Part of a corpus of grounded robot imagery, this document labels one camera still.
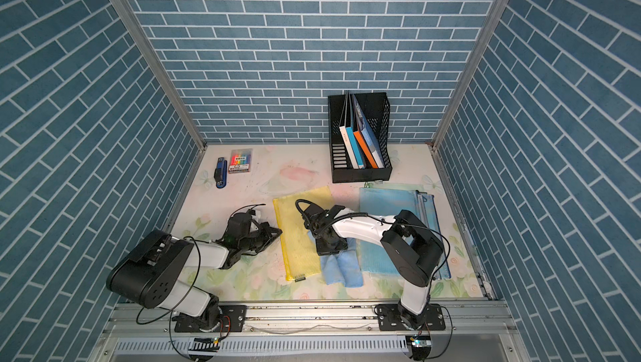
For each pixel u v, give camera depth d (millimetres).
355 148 935
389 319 736
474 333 752
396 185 1062
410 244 489
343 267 836
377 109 1019
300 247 889
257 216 882
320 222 675
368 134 908
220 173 1056
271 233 824
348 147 935
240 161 1118
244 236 750
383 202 990
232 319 725
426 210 988
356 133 877
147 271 457
